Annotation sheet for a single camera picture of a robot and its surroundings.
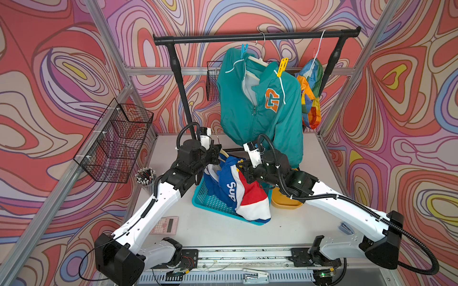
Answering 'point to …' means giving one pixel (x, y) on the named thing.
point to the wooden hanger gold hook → (222, 152)
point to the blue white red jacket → (226, 182)
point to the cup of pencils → (145, 177)
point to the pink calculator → (166, 225)
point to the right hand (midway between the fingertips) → (239, 169)
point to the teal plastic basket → (202, 199)
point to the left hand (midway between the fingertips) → (223, 146)
